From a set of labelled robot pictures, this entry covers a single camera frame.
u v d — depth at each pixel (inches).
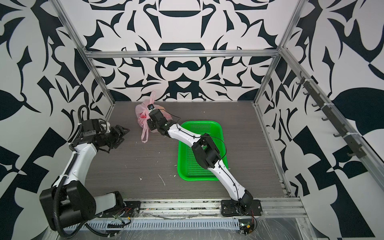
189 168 34.3
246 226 27.9
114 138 29.2
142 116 38.9
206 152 24.3
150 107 33.5
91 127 25.1
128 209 28.2
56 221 13.8
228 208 29.2
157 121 29.9
